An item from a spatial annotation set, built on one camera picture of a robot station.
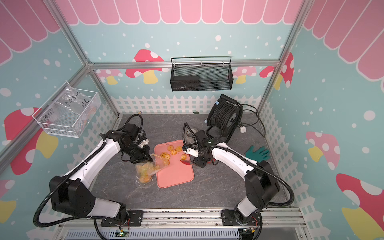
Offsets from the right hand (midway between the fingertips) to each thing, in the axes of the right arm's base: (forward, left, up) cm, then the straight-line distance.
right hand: (199, 158), depth 86 cm
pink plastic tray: (-5, +14, -9) cm, 17 cm away
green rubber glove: (+6, -40, -8) cm, 42 cm away
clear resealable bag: (-4, +33, -8) cm, 34 cm away
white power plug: (+26, -32, -6) cm, 41 cm away
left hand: (-5, +25, +6) cm, 27 cm away
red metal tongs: (+2, +9, -8) cm, 12 cm away
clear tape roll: (+12, +5, +7) cm, 15 cm away
